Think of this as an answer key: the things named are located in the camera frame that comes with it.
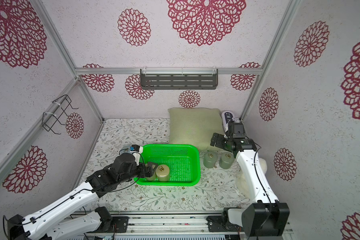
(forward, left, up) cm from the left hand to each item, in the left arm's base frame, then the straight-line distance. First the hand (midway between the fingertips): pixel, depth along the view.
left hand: (150, 166), depth 75 cm
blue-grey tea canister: (+1, +9, +13) cm, 16 cm away
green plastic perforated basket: (+13, -17, -19) cm, 28 cm away
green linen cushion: (+31, -25, -6) cm, 40 cm away
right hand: (+14, -35, +4) cm, 38 cm away
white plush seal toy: (-4, -48, -14) cm, 50 cm away
